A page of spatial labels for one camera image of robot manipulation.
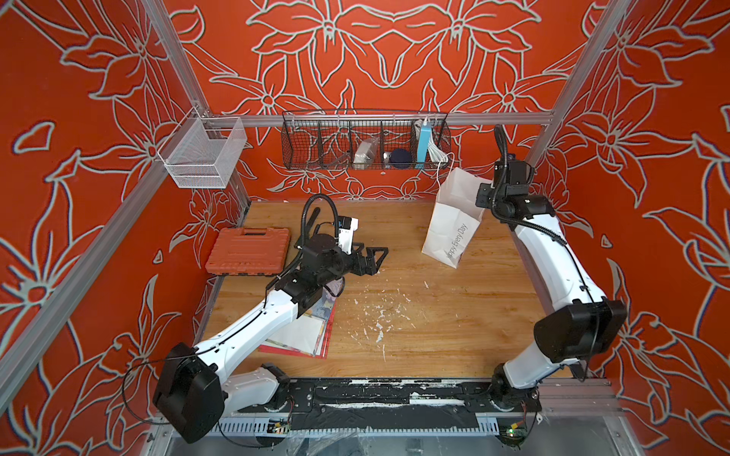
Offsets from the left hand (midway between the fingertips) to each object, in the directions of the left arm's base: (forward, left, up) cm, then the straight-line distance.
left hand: (376, 246), depth 73 cm
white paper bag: (+15, -23, -3) cm, 28 cm away
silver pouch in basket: (+35, +5, +6) cm, 36 cm away
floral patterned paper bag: (-16, +19, -22) cm, 34 cm away
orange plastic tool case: (+9, +44, -19) cm, 48 cm away
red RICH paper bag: (-20, +17, -24) cm, 35 cm away
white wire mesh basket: (+31, +60, +6) cm, 68 cm away
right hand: (+19, -30, +6) cm, 36 cm away
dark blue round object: (+36, -7, +3) cm, 37 cm away
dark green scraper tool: (+26, +27, -25) cm, 45 cm away
